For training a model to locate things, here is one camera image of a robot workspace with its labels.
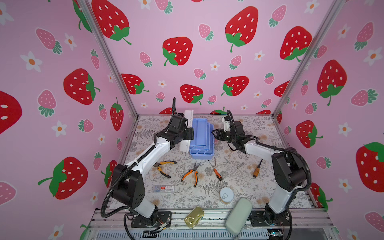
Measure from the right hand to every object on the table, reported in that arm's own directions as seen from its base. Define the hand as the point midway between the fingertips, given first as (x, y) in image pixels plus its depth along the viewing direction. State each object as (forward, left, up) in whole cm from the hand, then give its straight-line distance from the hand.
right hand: (213, 131), depth 92 cm
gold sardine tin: (-46, +6, -11) cm, 48 cm away
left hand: (-6, +14, +5) cm, 16 cm away
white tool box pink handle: (-11, +5, -1) cm, 12 cm away
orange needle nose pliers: (-22, +12, -14) cm, 29 cm away
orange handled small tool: (-23, -5, -13) cm, 27 cm away
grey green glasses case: (-42, -16, -14) cm, 47 cm away
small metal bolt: (-14, -19, -15) cm, 28 cm away
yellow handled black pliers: (-19, +33, -13) cm, 40 cm away
